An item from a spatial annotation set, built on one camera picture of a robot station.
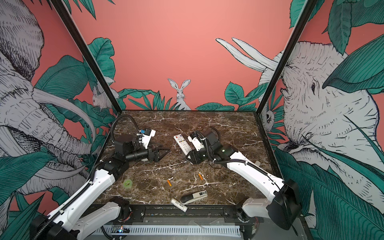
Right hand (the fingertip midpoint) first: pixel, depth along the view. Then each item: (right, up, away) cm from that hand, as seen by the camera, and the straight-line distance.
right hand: (187, 154), depth 74 cm
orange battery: (-11, -18, +9) cm, 23 cm away
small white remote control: (-4, -26, +1) cm, 27 cm away
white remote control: (-3, +5, +2) cm, 6 cm away
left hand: (-11, +5, -3) cm, 12 cm away
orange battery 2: (+7, -16, +13) cm, 22 cm away
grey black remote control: (0, -22, 0) cm, 22 cm away
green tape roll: (-35, -18, +9) cm, 41 cm away
